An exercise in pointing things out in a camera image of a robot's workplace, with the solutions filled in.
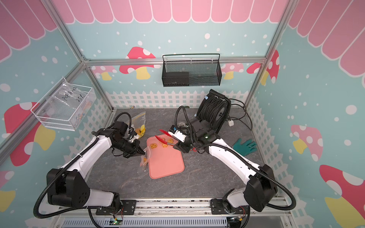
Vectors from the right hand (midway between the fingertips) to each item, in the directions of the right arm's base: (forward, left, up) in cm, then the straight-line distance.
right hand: (177, 142), depth 78 cm
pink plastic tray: (-2, +10, -19) cm, 22 cm away
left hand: (-5, +19, -5) cm, 20 cm away
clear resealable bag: (+22, +29, -11) cm, 39 cm away
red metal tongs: (+4, +5, +2) cm, 6 cm away
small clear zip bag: (-3, +20, -12) cm, 24 cm away
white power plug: (+26, -38, -16) cm, 49 cm away
